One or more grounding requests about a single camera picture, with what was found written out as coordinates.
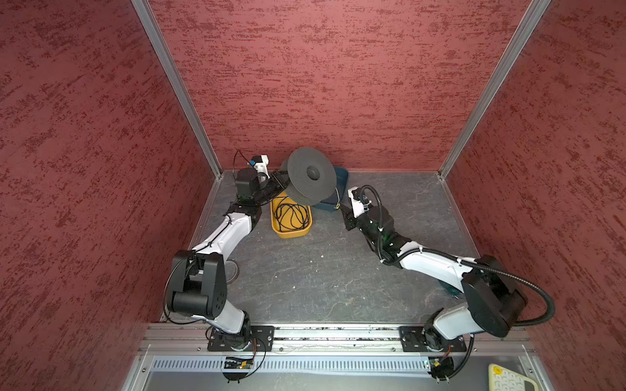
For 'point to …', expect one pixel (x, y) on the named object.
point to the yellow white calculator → (501, 379)
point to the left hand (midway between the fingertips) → (295, 175)
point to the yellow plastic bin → (289, 233)
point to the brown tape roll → (232, 270)
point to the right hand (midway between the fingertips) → (341, 205)
